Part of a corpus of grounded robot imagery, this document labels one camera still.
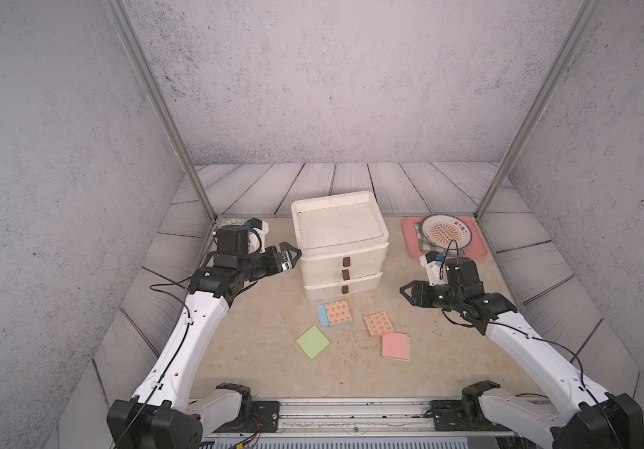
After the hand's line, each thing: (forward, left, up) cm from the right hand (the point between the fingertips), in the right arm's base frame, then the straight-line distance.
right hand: (408, 290), depth 79 cm
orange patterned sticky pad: (0, +19, -15) cm, 24 cm away
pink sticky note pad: (-10, +3, -16) cm, 19 cm away
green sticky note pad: (-8, +28, -17) cm, 33 cm away
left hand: (+4, +31, +11) cm, 33 cm away
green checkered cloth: (+28, -14, -16) cm, 35 cm away
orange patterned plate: (+36, -24, -16) cm, 46 cm away
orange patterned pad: (-3, +7, -15) cm, 16 cm away
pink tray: (+30, -35, -18) cm, 49 cm away
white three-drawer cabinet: (+13, +18, +7) cm, 23 cm away
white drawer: (+7, +18, +2) cm, 19 cm away
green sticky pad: (-14, +2, -16) cm, 21 cm away
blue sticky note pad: (-1, +25, -15) cm, 29 cm away
